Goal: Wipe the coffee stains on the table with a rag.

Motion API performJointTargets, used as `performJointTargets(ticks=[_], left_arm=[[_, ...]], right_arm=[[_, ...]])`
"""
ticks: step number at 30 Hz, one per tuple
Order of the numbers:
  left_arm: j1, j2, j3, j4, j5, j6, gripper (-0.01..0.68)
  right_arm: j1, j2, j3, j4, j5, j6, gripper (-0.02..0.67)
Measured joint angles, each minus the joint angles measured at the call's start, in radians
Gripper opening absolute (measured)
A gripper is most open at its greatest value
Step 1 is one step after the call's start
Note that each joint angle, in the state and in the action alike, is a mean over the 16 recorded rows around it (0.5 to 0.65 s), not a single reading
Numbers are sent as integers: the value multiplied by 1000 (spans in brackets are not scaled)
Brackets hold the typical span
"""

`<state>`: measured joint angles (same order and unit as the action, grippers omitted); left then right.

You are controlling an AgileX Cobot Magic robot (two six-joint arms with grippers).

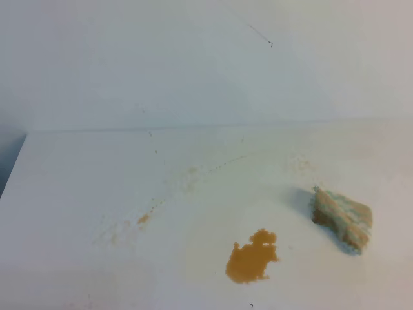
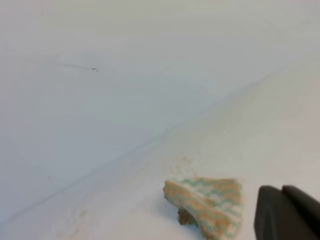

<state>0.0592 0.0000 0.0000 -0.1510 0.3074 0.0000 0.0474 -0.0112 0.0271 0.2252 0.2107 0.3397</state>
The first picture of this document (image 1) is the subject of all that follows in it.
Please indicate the stained green and brown rag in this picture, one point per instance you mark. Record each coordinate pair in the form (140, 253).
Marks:
(350, 221)

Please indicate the brown coffee puddle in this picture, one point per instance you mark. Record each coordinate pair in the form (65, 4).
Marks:
(248, 263)

